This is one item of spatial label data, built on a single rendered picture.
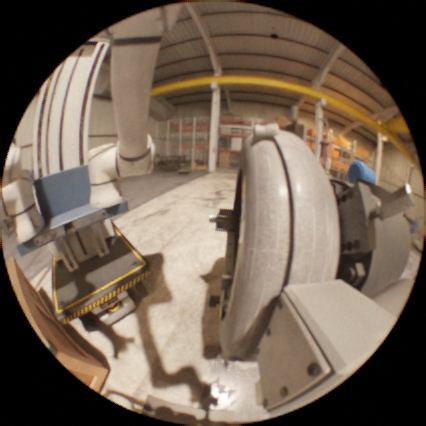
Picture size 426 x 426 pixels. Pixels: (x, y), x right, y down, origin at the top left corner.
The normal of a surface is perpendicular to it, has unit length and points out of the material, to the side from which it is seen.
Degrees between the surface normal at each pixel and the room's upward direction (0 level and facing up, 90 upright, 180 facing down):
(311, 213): 48
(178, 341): 0
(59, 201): 90
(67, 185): 90
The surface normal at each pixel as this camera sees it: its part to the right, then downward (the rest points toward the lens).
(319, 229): -0.09, -0.28
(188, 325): 0.05, -0.91
